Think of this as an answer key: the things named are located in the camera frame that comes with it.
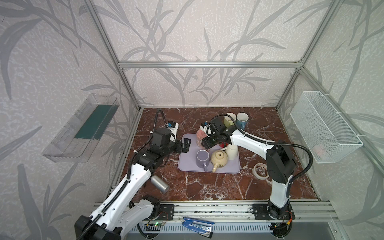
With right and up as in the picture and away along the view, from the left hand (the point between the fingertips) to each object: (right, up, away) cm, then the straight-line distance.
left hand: (185, 136), depth 75 cm
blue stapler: (+8, -42, -7) cm, 43 cm away
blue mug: (+36, +9, +26) cm, 45 cm away
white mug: (+26, -10, +11) cm, 31 cm away
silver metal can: (-15, -27, +5) cm, 31 cm away
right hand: (+10, -3, +15) cm, 18 cm away
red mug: (+22, -8, +20) cm, 30 cm away
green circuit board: (-14, -42, -4) cm, 44 cm away
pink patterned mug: (+8, -1, +16) cm, 17 cm away
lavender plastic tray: (-1, -18, +16) cm, 24 cm away
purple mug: (+9, -14, +9) cm, 19 cm away
